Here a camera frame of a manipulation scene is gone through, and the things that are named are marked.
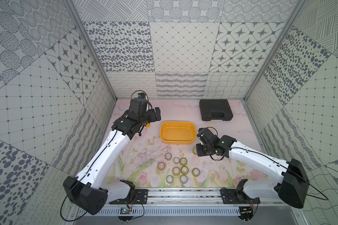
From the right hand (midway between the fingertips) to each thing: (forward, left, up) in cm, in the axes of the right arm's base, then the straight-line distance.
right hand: (199, 150), depth 80 cm
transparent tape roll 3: (-2, +14, -10) cm, 17 cm away
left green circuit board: (-29, +40, -12) cm, 51 cm away
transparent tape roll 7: (-9, +14, -11) cm, 19 cm away
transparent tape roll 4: (0, +19, -10) cm, 21 cm away
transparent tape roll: (-9, +2, -11) cm, 14 cm away
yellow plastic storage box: (+20, +13, -14) cm, 28 cm away
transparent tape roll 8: (-13, +17, -10) cm, 24 cm away
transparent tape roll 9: (-13, +9, -10) cm, 19 cm away
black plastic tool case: (+37, -17, -5) cm, 41 cm away
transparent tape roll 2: (-3, +9, -10) cm, 14 cm away
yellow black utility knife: (+23, +35, -8) cm, 42 cm away
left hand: (+14, +27, +21) cm, 37 cm away
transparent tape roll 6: (-6, +23, -10) cm, 26 cm away
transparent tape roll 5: (-8, +8, -11) cm, 16 cm away
